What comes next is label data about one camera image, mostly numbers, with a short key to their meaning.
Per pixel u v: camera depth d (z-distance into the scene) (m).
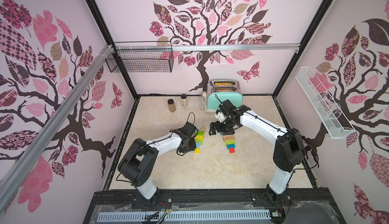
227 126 0.74
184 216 0.70
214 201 0.74
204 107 1.04
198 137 0.97
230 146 0.92
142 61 1.22
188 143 0.70
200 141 0.93
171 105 1.04
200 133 0.97
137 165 0.46
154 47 0.89
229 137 0.96
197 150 0.89
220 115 0.82
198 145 0.91
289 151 0.47
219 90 1.00
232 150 0.90
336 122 0.65
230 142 0.94
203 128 0.99
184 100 1.09
